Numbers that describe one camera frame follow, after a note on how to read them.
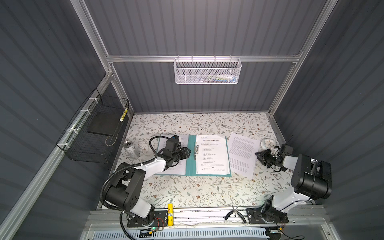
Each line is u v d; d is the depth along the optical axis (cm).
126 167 47
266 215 69
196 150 96
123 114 81
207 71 124
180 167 91
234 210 77
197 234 77
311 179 47
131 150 87
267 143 99
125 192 44
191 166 92
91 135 72
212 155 96
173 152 72
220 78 93
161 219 72
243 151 99
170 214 73
